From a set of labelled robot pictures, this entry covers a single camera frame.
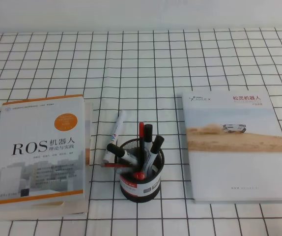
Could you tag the black mesh pen holder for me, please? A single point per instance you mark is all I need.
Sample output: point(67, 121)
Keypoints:
point(141, 191)

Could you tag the black cap marker right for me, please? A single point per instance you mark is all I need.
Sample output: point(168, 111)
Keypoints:
point(152, 155)

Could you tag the white paint marker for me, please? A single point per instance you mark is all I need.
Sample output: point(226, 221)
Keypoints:
point(117, 130)

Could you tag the red cap marker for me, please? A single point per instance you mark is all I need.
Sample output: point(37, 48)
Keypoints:
point(139, 175)

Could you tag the dark red pencil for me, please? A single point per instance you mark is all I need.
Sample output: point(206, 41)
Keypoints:
point(114, 165)

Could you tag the checkered white tablecloth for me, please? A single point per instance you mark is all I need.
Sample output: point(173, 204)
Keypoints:
point(144, 73)

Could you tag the ROS robotics textbook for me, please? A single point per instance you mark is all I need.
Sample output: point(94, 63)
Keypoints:
point(42, 151)

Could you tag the AgileX product brochure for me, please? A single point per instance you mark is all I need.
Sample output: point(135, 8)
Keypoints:
point(234, 146)

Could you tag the black cap marker upright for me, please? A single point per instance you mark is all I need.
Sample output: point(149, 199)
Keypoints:
point(148, 128)

